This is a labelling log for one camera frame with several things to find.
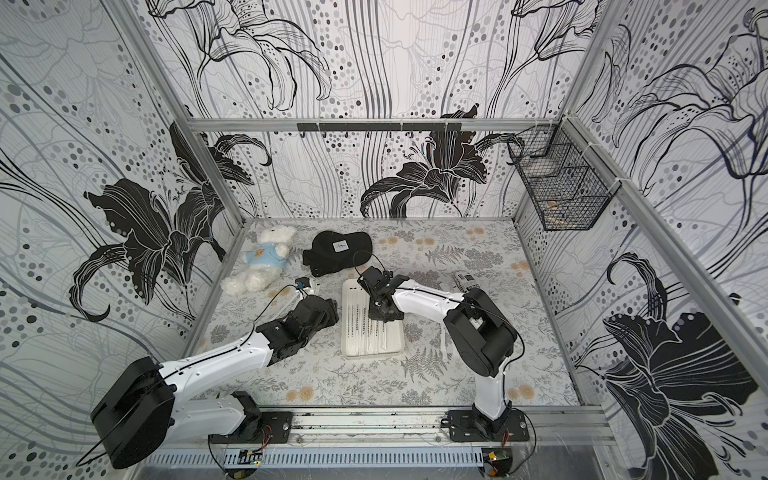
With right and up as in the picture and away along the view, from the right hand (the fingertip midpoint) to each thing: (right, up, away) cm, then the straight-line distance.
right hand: (383, 311), depth 93 cm
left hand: (-14, +1, -6) cm, 16 cm away
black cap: (-19, +19, +12) cm, 29 cm away
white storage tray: (-6, -7, -5) cm, 10 cm away
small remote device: (+27, +9, +3) cm, 29 cm away
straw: (-10, -3, -2) cm, 10 cm away
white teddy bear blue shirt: (-40, +15, +5) cm, 43 cm away
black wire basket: (+54, +38, -9) cm, 66 cm away
